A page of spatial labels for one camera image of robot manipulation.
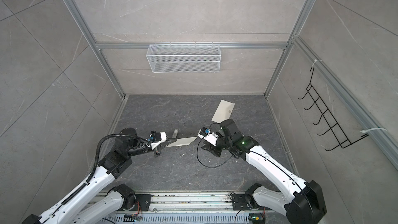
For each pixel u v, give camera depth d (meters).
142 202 0.73
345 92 0.56
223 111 1.11
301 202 0.38
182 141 0.67
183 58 1.00
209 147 0.66
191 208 0.73
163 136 0.55
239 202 0.73
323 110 0.70
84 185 0.46
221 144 0.65
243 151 0.52
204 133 0.64
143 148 0.58
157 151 0.59
